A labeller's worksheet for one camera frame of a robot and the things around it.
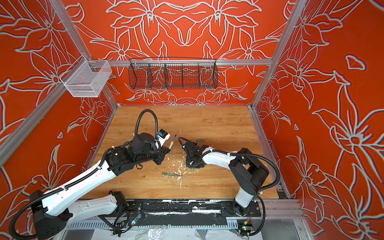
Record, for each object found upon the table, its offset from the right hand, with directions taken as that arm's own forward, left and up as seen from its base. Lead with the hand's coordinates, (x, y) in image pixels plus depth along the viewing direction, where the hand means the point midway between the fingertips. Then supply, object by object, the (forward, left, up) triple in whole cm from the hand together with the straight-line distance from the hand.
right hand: (187, 164), depth 88 cm
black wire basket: (+52, +9, +29) cm, 61 cm away
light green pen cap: (-4, -3, +1) cm, 5 cm away
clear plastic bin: (+44, +63, +32) cm, 84 cm away
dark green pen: (-6, +8, +1) cm, 10 cm away
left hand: (-1, +8, +22) cm, 23 cm away
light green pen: (+2, +6, +24) cm, 25 cm away
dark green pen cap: (+16, -9, +1) cm, 19 cm away
